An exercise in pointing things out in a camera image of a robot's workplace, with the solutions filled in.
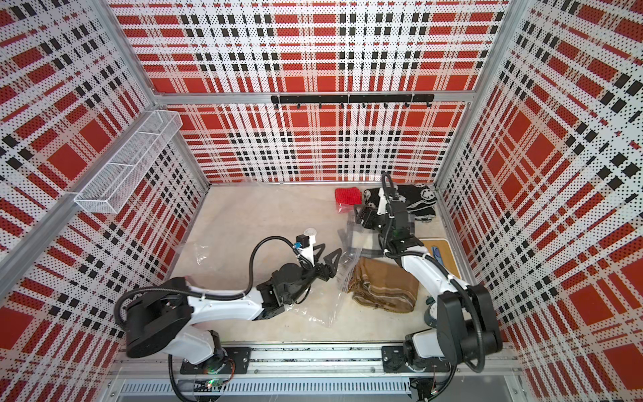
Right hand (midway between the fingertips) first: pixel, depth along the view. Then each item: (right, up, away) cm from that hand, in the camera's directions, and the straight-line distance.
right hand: (366, 207), depth 86 cm
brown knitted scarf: (+4, -27, +1) cm, 27 cm away
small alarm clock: (+19, -34, -8) cm, 40 cm away
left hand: (-10, -13, -8) cm, 18 cm away
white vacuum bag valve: (-21, -11, +16) cm, 29 cm away
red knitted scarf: (-5, +5, +26) cm, 27 cm away
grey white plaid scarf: (0, -13, +9) cm, 16 cm away
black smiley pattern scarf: (+26, +4, +22) cm, 35 cm away
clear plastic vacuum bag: (-17, -34, 0) cm, 38 cm away
